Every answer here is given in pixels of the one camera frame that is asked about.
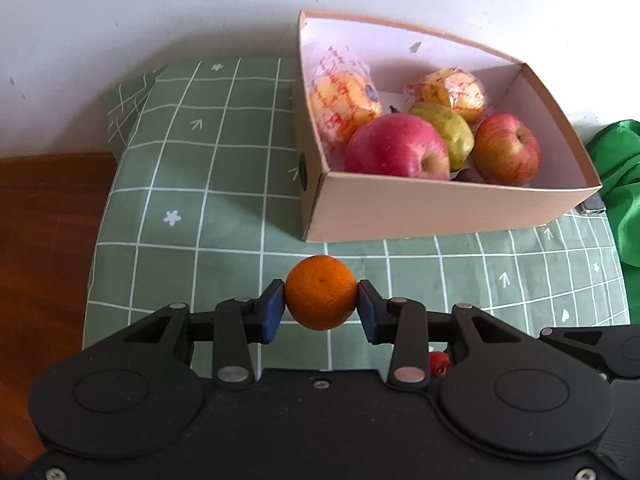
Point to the black smartphone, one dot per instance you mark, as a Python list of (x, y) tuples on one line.
[(594, 205)]

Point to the cardboard box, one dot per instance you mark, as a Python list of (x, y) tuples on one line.
[(425, 210)]

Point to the green pear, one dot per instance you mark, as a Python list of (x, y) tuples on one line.
[(450, 132)]

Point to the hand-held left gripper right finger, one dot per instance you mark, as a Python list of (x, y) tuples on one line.
[(365, 310)]

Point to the small red cherry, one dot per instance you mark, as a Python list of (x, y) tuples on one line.
[(440, 365)]

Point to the green cloth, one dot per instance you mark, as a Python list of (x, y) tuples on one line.
[(622, 185)]

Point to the dried red date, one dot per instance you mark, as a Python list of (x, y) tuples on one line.
[(467, 176)]

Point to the red apple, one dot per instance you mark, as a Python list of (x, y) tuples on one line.
[(507, 147), (390, 147)]

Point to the yellow pear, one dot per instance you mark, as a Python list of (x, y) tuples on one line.
[(340, 105), (455, 92)]

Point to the green checkered tablecloth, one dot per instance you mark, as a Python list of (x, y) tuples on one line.
[(200, 210)]

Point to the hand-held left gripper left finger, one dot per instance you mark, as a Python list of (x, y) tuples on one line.
[(272, 310)]

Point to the small orange tangerine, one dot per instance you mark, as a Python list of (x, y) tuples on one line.
[(320, 292)]

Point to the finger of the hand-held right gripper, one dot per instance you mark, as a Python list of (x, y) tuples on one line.
[(600, 347)]

